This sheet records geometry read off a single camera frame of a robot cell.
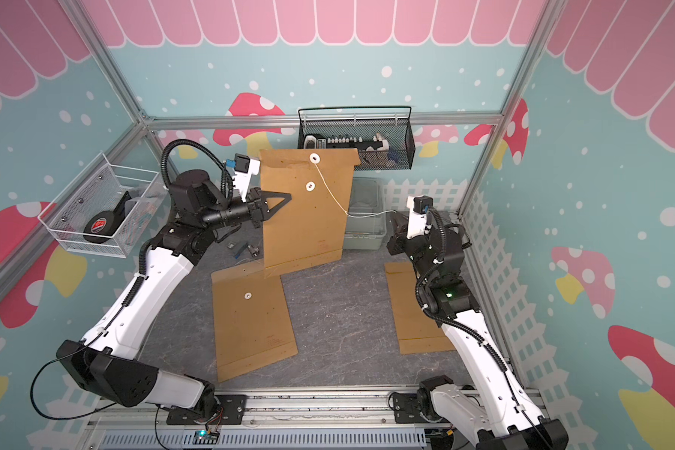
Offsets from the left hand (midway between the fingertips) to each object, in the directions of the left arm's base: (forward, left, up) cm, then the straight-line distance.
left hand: (289, 202), depth 65 cm
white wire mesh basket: (+3, +49, -7) cm, 49 cm away
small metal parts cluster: (+17, +23, -41) cm, 49 cm away
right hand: (0, -24, -3) cm, 24 cm away
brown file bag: (-14, -37, -43) cm, 58 cm away
